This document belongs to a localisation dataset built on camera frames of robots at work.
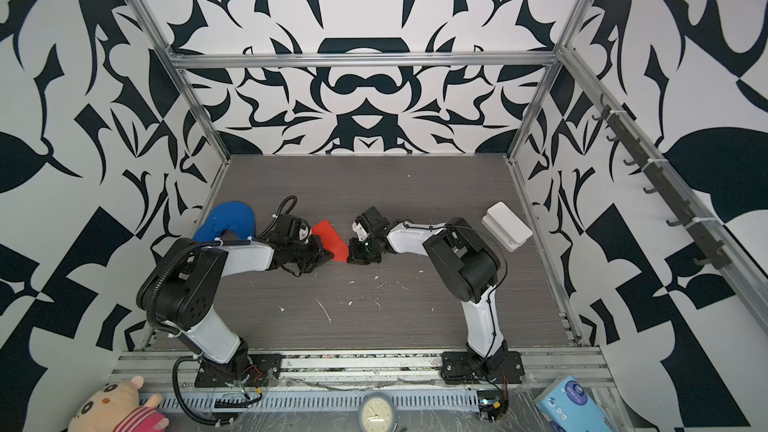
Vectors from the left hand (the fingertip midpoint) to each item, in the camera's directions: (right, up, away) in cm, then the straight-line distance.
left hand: (336, 248), depth 93 cm
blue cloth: (-38, +9, +11) cm, 41 cm away
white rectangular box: (+51, +8, +1) cm, 52 cm away
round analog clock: (+13, -30, -28) cm, 43 cm away
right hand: (+4, -3, -1) cm, 5 cm away
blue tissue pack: (+55, -29, -27) cm, 67 cm away
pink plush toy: (-42, -28, -28) cm, 58 cm away
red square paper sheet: (-3, +1, +7) cm, 8 cm away
